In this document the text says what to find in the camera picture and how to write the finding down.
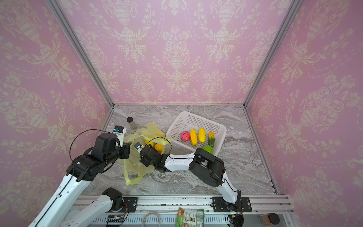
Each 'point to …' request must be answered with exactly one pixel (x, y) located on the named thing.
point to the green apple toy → (208, 148)
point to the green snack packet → (189, 217)
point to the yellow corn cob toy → (202, 135)
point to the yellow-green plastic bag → (134, 168)
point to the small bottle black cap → (130, 119)
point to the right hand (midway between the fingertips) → (144, 151)
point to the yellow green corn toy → (211, 139)
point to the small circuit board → (116, 218)
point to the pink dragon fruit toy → (185, 136)
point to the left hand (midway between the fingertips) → (130, 145)
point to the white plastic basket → (186, 121)
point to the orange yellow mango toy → (159, 147)
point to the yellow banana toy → (194, 137)
